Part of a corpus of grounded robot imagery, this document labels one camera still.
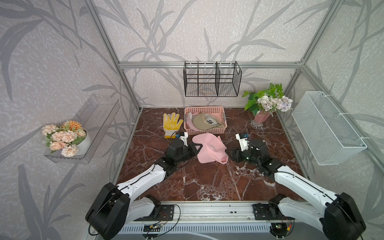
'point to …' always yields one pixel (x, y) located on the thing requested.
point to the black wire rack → (212, 79)
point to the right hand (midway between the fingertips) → (228, 148)
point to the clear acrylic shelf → (97, 116)
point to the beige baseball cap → (206, 121)
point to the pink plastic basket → (219, 111)
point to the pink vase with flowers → (263, 104)
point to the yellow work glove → (170, 125)
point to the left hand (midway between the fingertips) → (203, 146)
